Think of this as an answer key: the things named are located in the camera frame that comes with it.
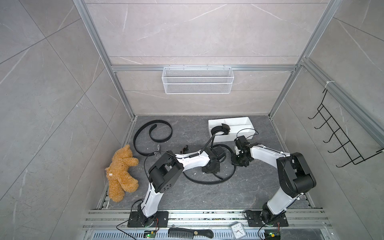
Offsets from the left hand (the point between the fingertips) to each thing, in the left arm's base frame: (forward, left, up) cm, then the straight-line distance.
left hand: (218, 169), depth 90 cm
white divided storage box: (+29, -18, +5) cm, 35 cm away
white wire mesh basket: (+53, +12, +29) cm, 61 cm away
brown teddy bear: (-5, +55, +10) cm, 56 cm away
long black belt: (-2, 0, +16) cm, 16 cm away
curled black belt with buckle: (+23, +36, 0) cm, 43 cm away
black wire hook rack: (-11, -50, +33) cm, 61 cm away
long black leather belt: (+25, -6, +10) cm, 27 cm away
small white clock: (-31, -6, +1) cm, 31 cm away
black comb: (-31, +18, 0) cm, 36 cm away
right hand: (+5, -12, -1) cm, 13 cm away
